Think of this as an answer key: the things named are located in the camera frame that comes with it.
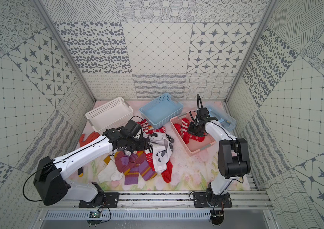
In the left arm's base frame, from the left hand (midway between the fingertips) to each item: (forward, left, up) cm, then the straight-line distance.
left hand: (150, 149), depth 78 cm
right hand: (+15, -24, -7) cm, 29 cm away
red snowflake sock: (+13, -22, -7) cm, 26 cm away
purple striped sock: (-5, +12, -11) cm, 17 cm away
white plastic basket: (+33, +32, -10) cm, 47 cm away
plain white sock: (-8, +25, -15) cm, 30 cm away
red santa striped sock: (+21, +4, -11) cm, 24 cm away
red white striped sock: (+25, -22, -9) cm, 35 cm away
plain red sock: (-9, -10, -14) cm, 19 cm away
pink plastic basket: (+9, -26, -9) cm, 29 cm away
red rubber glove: (+14, +44, -13) cm, 48 cm away
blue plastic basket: (+39, -4, -10) cm, 40 cm away
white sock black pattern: (+5, -6, -9) cm, 12 cm away
